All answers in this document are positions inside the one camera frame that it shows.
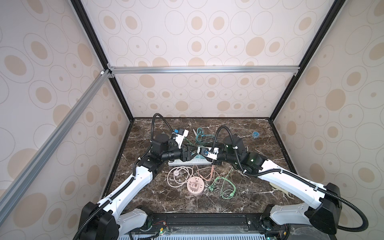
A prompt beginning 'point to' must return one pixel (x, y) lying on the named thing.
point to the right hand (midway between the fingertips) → (205, 146)
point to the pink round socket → (195, 179)
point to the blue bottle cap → (255, 134)
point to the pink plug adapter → (194, 187)
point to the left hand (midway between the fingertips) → (201, 150)
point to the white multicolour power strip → (195, 160)
